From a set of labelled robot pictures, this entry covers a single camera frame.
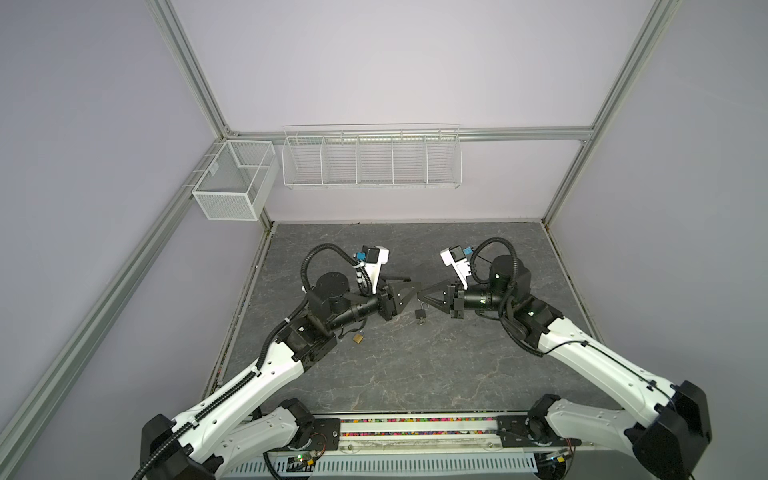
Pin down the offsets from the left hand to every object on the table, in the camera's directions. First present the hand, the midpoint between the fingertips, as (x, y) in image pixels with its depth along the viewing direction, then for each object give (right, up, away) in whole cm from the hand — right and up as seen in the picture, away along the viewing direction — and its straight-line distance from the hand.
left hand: (415, 288), depth 63 cm
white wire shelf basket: (-24, +40, +36) cm, 59 cm away
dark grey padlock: (+4, -12, +31) cm, 33 cm away
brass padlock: (-16, -19, +27) cm, 36 cm away
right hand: (+1, -3, +2) cm, 3 cm away
